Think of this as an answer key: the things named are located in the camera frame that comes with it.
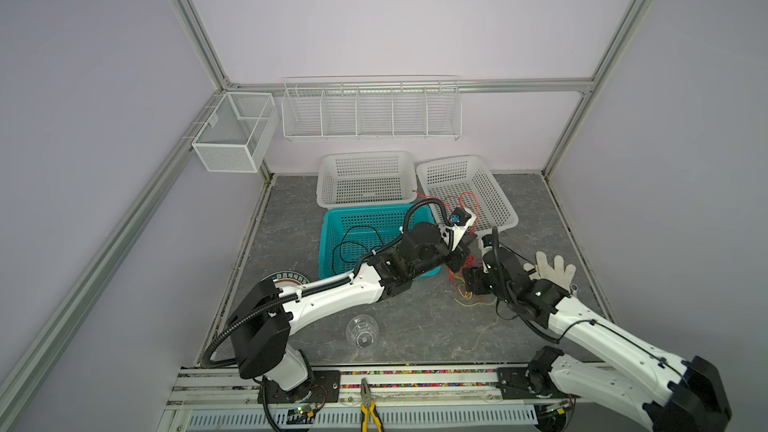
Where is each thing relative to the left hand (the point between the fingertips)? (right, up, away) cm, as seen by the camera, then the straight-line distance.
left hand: (476, 240), depth 70 cm
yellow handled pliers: (-26, -40, +1) cm, 47 cm away
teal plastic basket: (-35, -2, +29) cm, 46 cm away
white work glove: (+32, -14, +23) cm, 42 cm away
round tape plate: (-53, -15, +21) cm, 59 cm away
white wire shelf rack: (-27, +40, +28) cm, 56 cm away
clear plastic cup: (-29, -27, +13) cm, 41 cm away
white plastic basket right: (+8, +17, +47) cm, 51 cm away
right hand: (+3, -10, +12) cm, 16 cm away
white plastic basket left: (-31, +19, +49) cm, 61 cm away
